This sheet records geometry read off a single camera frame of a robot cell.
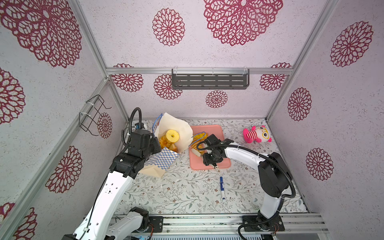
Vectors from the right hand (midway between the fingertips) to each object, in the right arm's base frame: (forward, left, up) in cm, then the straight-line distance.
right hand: (206, 159), depth 91 cm
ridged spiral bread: (-1, +4, +14) cm, 15 cm away
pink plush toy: (+21, -37, -1) cm, 42 cm away
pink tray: (-1, +6, -3) cm, 7 cm away
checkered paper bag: (-8, +28, +7) cm, 30 cm away
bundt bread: (+11, +22, +9) cm, 26 cm away
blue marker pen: (-15, -9, -6) cm, 18 cm away
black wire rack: (+4, +62, +27) cm, 67 cm away
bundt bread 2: (+9, +27, +5) cm, 29 cm away
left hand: (-5, +26, +22) cm, 34 cm away
